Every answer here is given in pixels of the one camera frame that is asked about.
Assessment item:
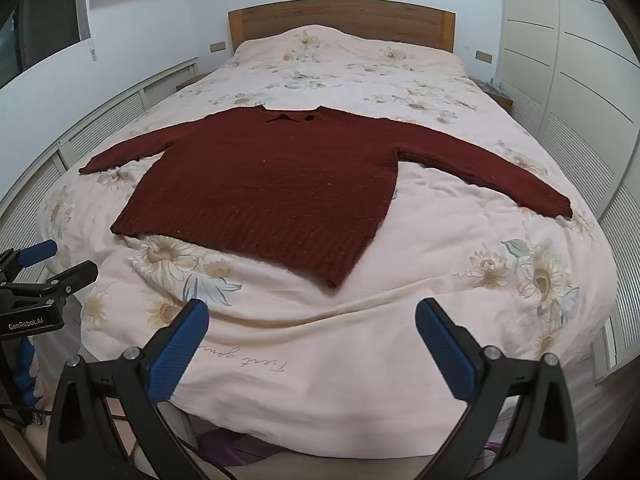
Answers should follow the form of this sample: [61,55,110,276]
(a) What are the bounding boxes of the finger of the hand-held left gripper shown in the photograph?
[0,260,99,306]
[0,239,58,283]

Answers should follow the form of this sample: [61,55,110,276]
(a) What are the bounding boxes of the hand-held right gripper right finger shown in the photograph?
[415,297,593,480]

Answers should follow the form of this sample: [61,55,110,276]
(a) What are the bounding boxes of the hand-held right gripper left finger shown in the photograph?
[46,299,231,480]

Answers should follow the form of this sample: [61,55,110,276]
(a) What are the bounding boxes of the dark red knitted sweater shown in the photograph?
[79,105,574,291]

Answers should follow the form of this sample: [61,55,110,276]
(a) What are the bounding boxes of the purple object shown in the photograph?
[197,432,281,466]

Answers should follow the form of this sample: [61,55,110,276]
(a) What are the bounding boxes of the grey curtain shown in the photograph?
[15,0,81,61]

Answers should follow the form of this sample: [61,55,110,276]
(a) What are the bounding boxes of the wooden nightstand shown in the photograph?
[472,77,516,113]

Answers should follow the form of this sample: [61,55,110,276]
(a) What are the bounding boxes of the white wardrobe doors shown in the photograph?
[500,0,640,386]

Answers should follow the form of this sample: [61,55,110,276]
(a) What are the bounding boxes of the wooden headboard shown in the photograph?
[228,0,457,56]

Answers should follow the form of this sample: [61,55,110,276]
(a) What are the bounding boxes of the black cable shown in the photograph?
[0,395,53,428]

